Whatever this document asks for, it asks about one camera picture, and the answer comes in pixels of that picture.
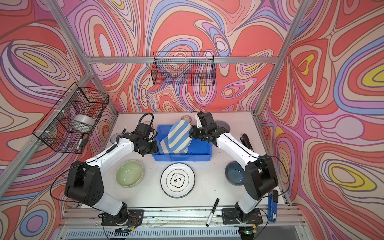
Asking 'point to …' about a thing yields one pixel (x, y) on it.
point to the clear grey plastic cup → (113, 137)
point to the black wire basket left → (68, 126)
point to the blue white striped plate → (178, 139)
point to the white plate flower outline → (177, 180)
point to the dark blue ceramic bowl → (234, 173)
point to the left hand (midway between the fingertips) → (158, 148)
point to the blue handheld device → (273, 201)
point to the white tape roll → (83, 123)
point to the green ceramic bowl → (129, 173)
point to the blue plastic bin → (198, 151)
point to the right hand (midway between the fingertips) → (190, 134)
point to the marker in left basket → (80, 141)
